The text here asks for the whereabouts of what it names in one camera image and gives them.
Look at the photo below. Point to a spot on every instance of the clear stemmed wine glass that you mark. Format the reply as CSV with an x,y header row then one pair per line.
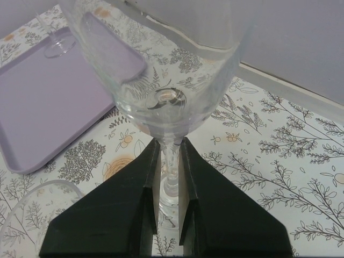
x,y
58,45

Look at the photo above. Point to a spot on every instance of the short clear tumbler glass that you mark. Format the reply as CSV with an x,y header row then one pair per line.
x,y
26,225

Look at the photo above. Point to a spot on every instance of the lilac plastic tray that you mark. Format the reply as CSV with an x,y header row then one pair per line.
x,y
46,104

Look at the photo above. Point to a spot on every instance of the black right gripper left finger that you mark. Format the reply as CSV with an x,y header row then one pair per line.
x,y
117,219

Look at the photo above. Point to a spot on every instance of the floral patterned table mat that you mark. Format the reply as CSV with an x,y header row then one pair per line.
x,y
284,156

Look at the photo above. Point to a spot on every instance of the tall clear champagne flute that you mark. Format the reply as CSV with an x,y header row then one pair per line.
x,y
167,63

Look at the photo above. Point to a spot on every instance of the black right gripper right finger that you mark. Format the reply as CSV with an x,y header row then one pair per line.
x,y
217,219

